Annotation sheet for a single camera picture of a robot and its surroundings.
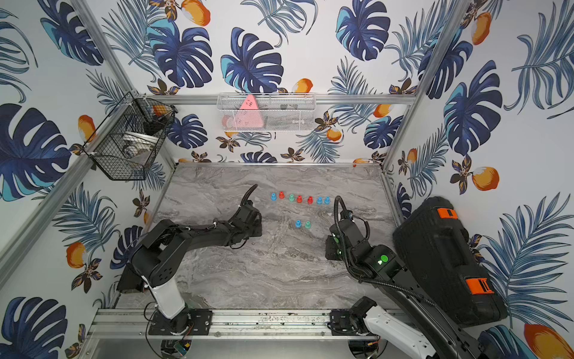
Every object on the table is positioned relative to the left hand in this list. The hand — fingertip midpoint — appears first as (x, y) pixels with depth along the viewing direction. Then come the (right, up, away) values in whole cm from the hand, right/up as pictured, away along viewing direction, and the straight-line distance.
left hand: (259, 224), depth 96 cm
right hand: (+27, -2, -23) cm, 35 cm away
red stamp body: (+18, +10, +10) cm, 23 cm away
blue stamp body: (+6, +11, +10) cm, 16 cm away
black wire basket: (-50, +46, -5) cm, 69 cm away
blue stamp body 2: (+28, +10, +9) cm, 31 cm away
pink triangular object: (-3, +45, -8) cm, 45 cm away
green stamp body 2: (+21, -1, +1) cm, 21 cm away
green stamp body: (+14, +11, +9) cm, 20 cm away
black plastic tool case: (+58, -2, -26) cm, 64 cm away
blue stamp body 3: (+31, +10, +9) cm, 34 cm away
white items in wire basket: (-43, +30, -14) cm, 54 cm away
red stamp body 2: (+23, +10, +10) cm, 27 cm away
